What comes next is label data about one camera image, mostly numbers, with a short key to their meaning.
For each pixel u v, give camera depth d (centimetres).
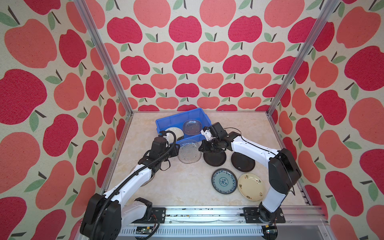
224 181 86
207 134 82
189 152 86
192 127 111
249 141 58
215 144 75
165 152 62
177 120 111
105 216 40
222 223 73
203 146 76
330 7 70
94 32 78
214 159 94
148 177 57
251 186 84
